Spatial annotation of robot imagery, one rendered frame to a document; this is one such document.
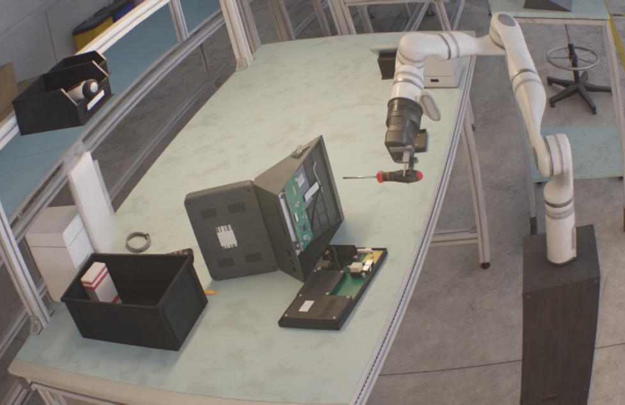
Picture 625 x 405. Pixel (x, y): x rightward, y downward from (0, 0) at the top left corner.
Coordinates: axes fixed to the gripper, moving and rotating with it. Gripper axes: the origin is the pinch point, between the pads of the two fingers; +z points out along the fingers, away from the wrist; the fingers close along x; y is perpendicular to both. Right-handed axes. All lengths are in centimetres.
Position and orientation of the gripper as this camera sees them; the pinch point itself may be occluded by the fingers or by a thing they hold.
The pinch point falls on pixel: (406, 179)
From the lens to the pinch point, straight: 170.5
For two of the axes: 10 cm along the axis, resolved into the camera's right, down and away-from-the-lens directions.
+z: -2.2, 8.4, -4.9
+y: -8.9, 0.3, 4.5
